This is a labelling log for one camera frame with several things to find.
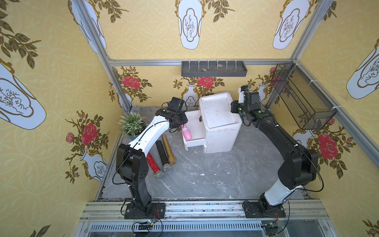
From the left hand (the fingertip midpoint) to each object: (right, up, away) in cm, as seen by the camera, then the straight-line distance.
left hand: (183, 120), depth 88 cm
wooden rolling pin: (-7, -24, +1) cm, 25 cm away
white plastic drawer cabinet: (+21, -4, -11) cm, 24 cm away
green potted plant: (-30, -2, 0) cm, 31 cm away
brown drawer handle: (+10, +1, 0) cm, 10 cm away
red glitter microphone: (-14, -30, -5) cm, 34 cm away
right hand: (+26, +9, -2) cm, 28 cm away
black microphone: (-10, -27, -2) cm, 29 cm away
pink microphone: (+2, -8, -4) cm, 9 cm away
